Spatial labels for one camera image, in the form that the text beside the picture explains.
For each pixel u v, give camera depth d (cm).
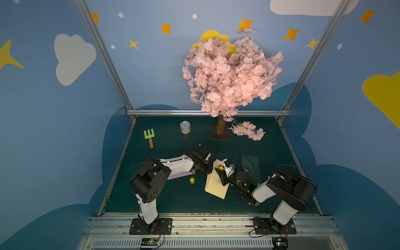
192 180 89
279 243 73
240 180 69
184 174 91
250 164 96
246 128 84
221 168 85
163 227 74
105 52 84
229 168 75
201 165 79
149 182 48
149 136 111
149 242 72
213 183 89
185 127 111
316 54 85
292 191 48
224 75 72
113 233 73
